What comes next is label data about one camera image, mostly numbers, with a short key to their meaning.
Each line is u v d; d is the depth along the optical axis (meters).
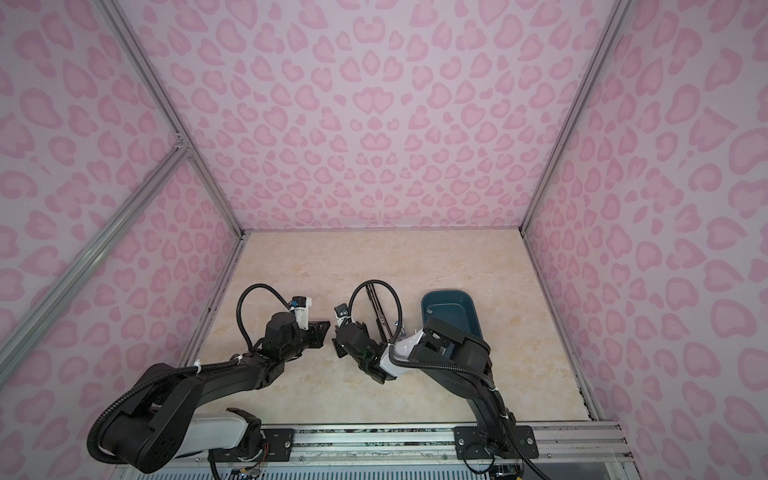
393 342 0.65
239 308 0.67
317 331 0.79
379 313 0.95
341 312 0.79
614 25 0.71
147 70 0.77
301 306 0.80
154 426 0.42
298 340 0.75
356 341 0.69
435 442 0.75
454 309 0.95
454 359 0.50
